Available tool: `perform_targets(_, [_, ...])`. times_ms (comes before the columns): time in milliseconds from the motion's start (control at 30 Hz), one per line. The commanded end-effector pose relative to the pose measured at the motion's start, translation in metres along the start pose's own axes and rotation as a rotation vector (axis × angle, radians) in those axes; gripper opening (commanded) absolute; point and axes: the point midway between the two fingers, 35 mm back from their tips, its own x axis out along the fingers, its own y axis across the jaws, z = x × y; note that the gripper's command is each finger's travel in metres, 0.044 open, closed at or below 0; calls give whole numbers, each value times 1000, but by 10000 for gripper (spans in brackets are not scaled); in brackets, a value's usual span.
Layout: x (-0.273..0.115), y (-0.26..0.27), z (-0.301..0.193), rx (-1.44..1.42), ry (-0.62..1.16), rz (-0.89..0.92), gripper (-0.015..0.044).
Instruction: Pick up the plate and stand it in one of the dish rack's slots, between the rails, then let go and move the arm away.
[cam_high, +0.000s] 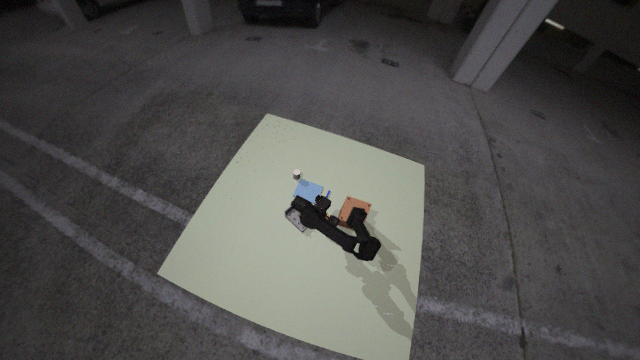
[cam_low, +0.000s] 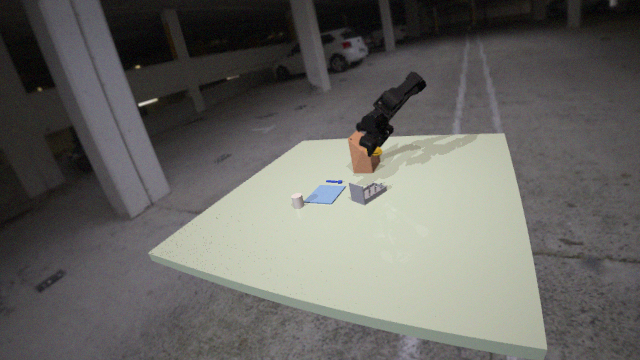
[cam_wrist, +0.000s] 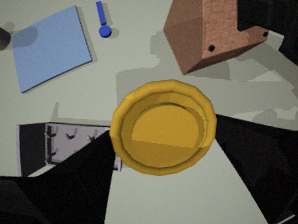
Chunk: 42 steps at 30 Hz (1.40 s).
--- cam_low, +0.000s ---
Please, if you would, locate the light blue flat mat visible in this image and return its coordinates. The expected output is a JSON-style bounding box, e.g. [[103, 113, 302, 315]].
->
[[304, 185, 346, 205]]

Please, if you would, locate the white cylinder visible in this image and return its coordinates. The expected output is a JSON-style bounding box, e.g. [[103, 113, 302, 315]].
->
[[291, 193, 304, 209]]

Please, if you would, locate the grey dish rack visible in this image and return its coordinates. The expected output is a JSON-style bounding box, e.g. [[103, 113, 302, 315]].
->
[[349, 180, 387, 205]]

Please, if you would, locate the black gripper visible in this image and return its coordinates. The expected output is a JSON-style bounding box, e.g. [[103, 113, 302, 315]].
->
[[359, 122, 394, 157]]

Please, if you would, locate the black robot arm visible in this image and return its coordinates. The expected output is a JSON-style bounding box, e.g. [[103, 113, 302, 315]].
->
[[356, 71, 427, 139]]

